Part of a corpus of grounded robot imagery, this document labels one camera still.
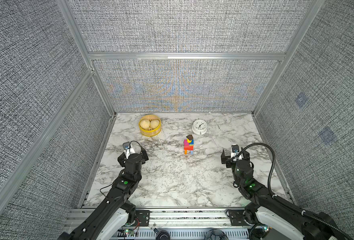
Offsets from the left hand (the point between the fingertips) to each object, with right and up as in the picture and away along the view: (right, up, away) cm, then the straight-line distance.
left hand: (134, 149), depth 81 cm
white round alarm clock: (+39, +12, +25) cm, 48 cm away
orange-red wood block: (+31, -1, +14) cm, 34 cm away
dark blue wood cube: (+32, +3, +9) cm, 34 cm away
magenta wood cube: (+29, +2, +12) cm, 31 cm away
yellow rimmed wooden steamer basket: (+4, +14, +26) cm, 29 cm away
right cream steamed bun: (+7, +15, +25) cm, 30 cm away
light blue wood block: (+33, -4, +16) cm, 37 cm away
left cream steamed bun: (0, +14, +25) cm, 29 cm away
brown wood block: (+31, +6, +7) cm, 32 cm away
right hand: (+54, 0, +1) cm, 55 cm away
